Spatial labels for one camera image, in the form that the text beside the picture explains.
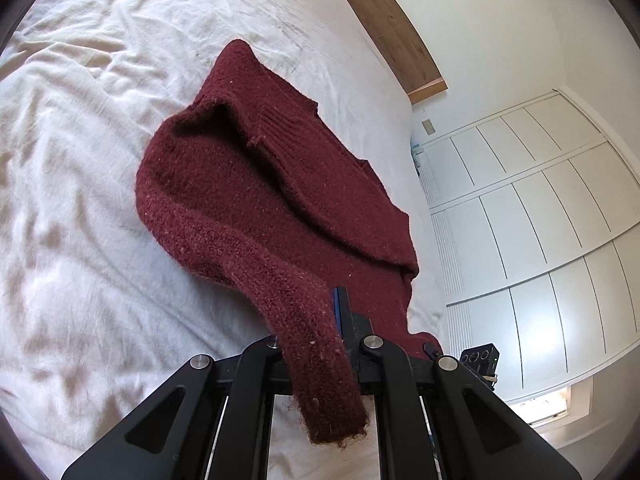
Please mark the white panelled wardrobe doors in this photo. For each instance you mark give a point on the white panelled wardrobe doors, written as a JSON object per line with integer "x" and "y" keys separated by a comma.
{"x": 540, "y": 210}

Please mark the beige wall switch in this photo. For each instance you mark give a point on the beige wall switch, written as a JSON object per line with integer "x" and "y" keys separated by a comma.
{"x": 428, "y": 126}

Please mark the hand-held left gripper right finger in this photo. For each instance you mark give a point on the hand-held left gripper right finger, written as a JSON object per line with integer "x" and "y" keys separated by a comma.
{"x": 338, "y": 310}

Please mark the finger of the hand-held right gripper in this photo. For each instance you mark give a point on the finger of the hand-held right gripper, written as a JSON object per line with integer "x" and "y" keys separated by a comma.
{"x": 429, "y": 349}

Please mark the small bright window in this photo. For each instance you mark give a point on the small bright window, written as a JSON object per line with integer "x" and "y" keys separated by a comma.
{"x": 550, "y": 405}

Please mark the maroon knit sweater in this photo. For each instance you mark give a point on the maroon knit sweater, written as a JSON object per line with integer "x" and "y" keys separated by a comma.
{"x": 280, "y": 200}

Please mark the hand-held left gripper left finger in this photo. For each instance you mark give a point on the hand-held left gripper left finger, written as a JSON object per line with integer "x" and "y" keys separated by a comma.
{"x": 260, "y": 360}

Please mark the wooden headboard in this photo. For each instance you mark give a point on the wooden headboard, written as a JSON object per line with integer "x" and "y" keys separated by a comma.
{"x": 395, "y": 30}

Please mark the bed with white sheet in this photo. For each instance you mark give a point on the bed with white sheet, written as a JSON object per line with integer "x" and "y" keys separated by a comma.
{"x": 85, "y": 185}

